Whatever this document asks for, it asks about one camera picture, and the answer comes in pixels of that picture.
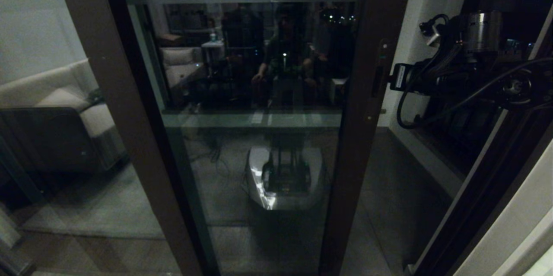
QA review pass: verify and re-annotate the brown framed sliding glass door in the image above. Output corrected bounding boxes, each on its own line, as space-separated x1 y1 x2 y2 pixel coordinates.
117 0 416 276

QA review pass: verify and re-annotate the brown stone side sill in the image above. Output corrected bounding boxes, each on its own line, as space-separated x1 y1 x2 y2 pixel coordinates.
402 121 467 181

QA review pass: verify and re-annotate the brown framed fixed glass panel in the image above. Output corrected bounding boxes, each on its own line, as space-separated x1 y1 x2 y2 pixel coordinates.
0 0 203 276

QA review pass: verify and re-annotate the grey rug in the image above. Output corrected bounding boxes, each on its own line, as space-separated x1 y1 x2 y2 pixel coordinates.
22 162 167 241

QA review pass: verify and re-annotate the white sofa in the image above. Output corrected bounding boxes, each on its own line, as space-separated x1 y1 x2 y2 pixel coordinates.
0 59 129 168

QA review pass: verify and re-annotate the dark grey box furniture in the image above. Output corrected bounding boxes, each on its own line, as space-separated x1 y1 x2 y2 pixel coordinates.
0 108 126 177

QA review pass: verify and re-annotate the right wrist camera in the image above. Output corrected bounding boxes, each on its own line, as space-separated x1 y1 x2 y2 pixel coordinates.
419 15 450 48

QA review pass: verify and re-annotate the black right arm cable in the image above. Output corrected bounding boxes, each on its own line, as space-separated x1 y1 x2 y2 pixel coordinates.
396 13 553 130

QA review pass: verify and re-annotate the recessed metal door handle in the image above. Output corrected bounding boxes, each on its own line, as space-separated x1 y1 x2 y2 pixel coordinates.
365 39 393 122

